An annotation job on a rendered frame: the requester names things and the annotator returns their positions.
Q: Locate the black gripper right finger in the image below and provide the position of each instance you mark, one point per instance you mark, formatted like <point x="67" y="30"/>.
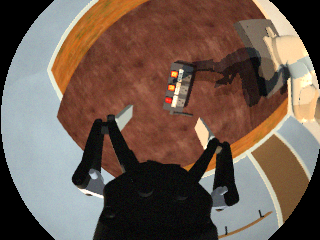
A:
<point x="224" y="192"/>

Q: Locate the grey power strip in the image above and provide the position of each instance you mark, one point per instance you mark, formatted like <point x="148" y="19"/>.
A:
<point x="177" y="88"/>

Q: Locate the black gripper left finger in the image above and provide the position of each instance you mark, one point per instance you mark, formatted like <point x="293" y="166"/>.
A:
<point x="87" y="177"/>

